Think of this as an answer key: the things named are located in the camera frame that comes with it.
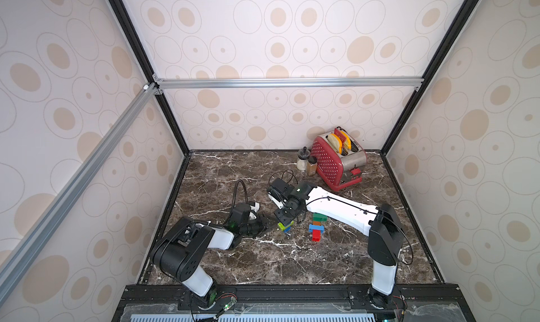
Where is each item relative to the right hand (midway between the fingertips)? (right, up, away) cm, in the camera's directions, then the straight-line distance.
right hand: (282, 221), depth 83 cm
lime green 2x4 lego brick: (+1, -3, +3) cm, 4 cm away
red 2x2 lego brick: (+14, -7, +3) cm, 16 cm away
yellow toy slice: (+30, +33, +11) cm, 46 cm away
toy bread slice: (+25, +33, +13) cm, 44 cm away
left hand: (0, -2, +3) cm, 3 cm away
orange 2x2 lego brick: (+15, -2, +7) cm, 17 cm away
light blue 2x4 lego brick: (+13, -4, +6) cm, 15 cm away
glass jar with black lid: (+11, +28, +22) cm, 37 cm away
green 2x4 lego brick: (+10, +7, -25) cm, 28 cm away
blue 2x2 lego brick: (+3, -5, +6) cm, 8 cm away
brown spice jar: (+16, +22, +21) cm, 34 cm away
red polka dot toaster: (+25, +25, +9) cm, 37 cm away
